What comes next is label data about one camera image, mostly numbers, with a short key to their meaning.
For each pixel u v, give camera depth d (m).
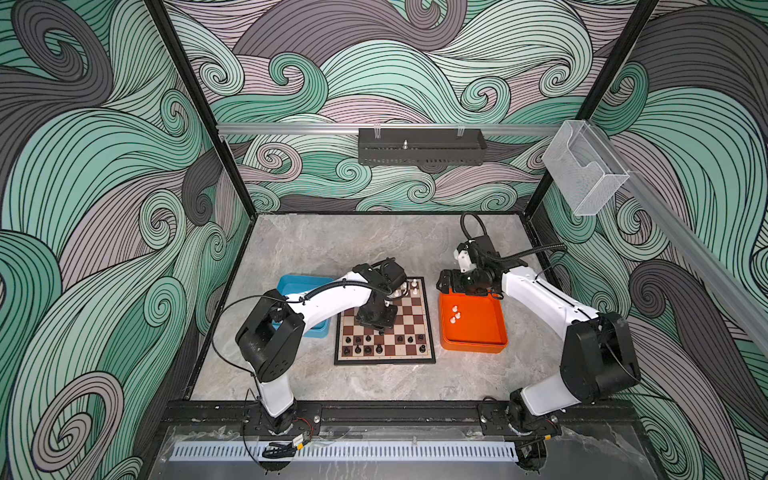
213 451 0.70
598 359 0.43
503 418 0.72
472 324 0.90
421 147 0.95
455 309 0.92
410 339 0.85
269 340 0.45
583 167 0.80
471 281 0.74
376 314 0.71
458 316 0.90
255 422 0.72
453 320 0.90
